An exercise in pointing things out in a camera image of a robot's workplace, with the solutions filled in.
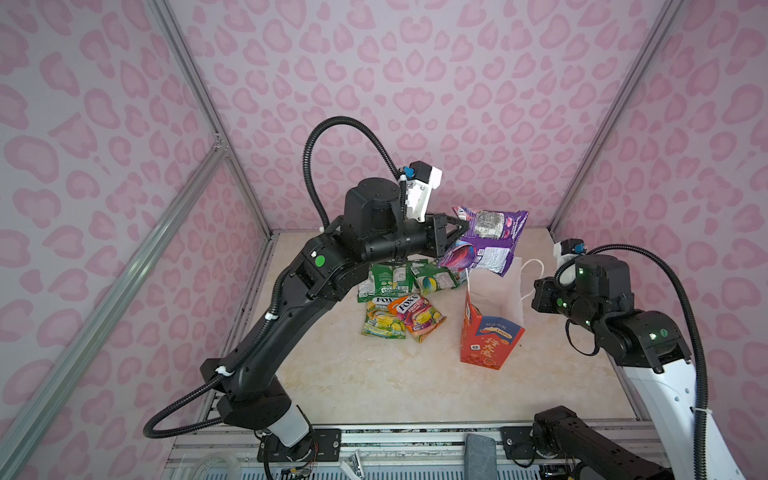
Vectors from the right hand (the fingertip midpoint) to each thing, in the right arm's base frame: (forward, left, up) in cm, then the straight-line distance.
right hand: (535, 281), depth 65 cm
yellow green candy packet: (+5, +36, -30) cm, 47 cm away
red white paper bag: (+7, +1, -28) cm, 29 cm away
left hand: (-2, +18, +20) cm, 26 cm away
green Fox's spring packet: (+12, +35, -30) cm, 48 cm away
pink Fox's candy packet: (+7, +24, -29) cm, 38 cm away
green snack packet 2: (+19, +20, -27) cm, 38 cm away
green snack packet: (+21, +34, -30) cm, 50 cm away
